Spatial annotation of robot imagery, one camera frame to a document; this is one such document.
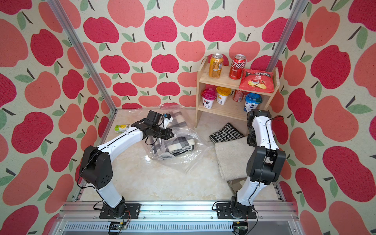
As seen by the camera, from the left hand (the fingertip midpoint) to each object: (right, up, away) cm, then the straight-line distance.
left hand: (175, 137), depth 86 cm
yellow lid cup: (+29, +27, +2) cm, 40 cm away
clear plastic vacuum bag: (+5, -17, +4) cm, 18 cm away
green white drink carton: (-41, +4, +18) cm, 45 cm away
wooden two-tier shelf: (+37, +18, +7) cm, 42 cm away
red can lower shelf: (+41, +26, +6) cm, 49 cm away
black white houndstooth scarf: (+36, +2, +15) cm, 39 cm away
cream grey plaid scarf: (+4, -5, +7) cm, 9 cm away
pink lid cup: (+20, +25, 0) cm, 32 cm away
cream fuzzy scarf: (+35, -12, +1) cm, 37 cm away
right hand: (+49, -7, -8) cm, 50 cm away
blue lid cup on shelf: (+45, +22, -2) cm, 51 cm away
